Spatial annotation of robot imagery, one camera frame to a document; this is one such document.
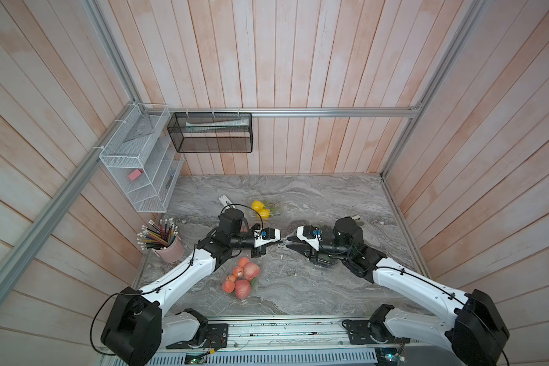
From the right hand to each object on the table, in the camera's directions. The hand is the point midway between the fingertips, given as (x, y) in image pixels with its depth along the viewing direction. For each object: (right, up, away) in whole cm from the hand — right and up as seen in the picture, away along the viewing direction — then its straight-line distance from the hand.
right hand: (288, 239), depth 73 cm
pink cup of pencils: (-47, -2, +13) cm, 49 cm away
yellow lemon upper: (-12, +10, +28) cm, 32 cm away
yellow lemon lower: (-9, +7, +28) cm, 30 cm away
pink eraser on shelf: (-56, +22, +9) cm, 61 cm away
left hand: (-3, -1, +2) cm, 4 cm away
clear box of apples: (-17, -17, +11) cm, 26 cm away
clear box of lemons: (-7, +9, +31) cm, 33 cm away
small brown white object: (+34, +4, +28) cm, 45 cm away
